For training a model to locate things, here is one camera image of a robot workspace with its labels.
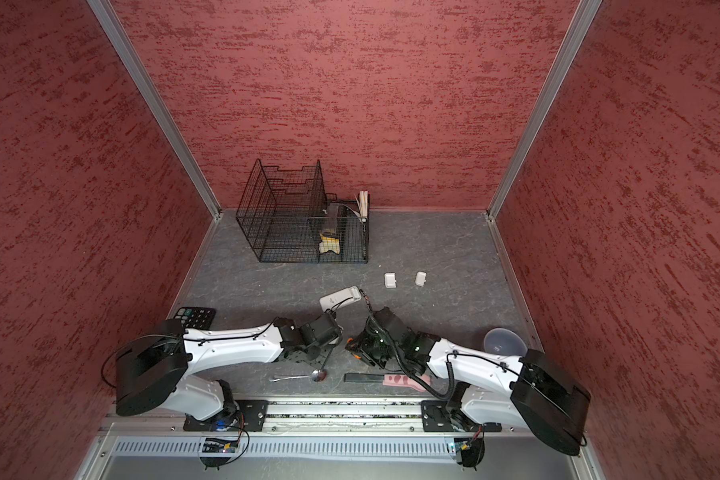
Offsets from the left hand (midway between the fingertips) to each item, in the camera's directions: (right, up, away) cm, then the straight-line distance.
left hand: (318, 358), depth 84 cm
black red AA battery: (+15, +12, +10) cm, 22 cm away
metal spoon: (+1, -3, -5) cm, 6 cm away
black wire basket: (-18, +44, +33) cm, 58 cm away
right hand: (+8, +3, -7) cm, 11 cm away
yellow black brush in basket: (0, +34, +22) cm, 41 cm away
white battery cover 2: (+22, +20, +17) cm, 34 cm away
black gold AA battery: (+13, +16, +13) cm, 24 cm away
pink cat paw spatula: (+20, -3, -6) cm, 21 cm away
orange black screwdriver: (+10, +5, -7) cm, 13 cm away
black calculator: (-38, +10, +6) cm, 40 cm away
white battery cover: (+33, +21, +18) cm, 43 cm away
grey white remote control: (+5, +15, +11) cm, 20 cm away
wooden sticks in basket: (+13, +46, +11) cm, 49 cm away
